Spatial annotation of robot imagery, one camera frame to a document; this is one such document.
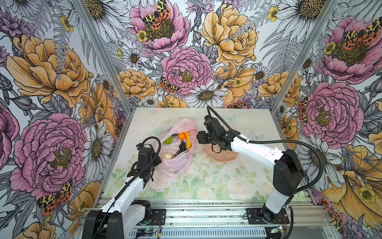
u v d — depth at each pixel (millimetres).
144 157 661
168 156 896
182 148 967
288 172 454
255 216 739
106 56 900
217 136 653
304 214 773
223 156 946
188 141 1009
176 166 848
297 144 477
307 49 868
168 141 990
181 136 1015
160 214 747
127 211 490
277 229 715
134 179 564
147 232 706
